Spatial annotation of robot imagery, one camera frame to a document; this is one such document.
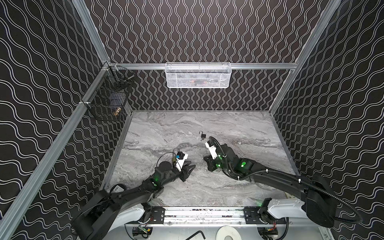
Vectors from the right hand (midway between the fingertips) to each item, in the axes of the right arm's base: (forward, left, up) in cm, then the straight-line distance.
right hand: (205, 158), depth 81 cm
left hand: (-5, +4, 0) cm, 6 cm away
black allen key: (-32, +5, -13) cm, 35 cm away
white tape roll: (-31, -10, -13) cm, 35 cm away
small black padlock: (+25, +1, -13) cm, 28 cm away
